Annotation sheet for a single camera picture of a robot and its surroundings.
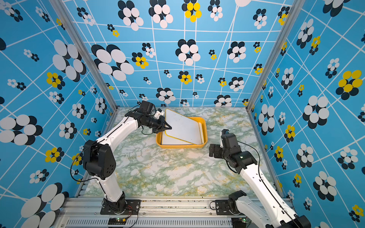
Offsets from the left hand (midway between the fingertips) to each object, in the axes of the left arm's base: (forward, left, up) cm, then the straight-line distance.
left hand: (173, 126), depth 83 cm
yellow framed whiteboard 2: (+8, -6, -13) cm, 17 cm away
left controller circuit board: (-44, +28, -23) cm, 57 cm away
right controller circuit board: (-45, -36, -20) cm, 61 cm away
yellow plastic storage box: (+18, -16, -14) cm, 28 cm away
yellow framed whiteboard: (0, +6, -16) cm, 17 cm away
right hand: (-12, -26, -4) cm, 29 cm away
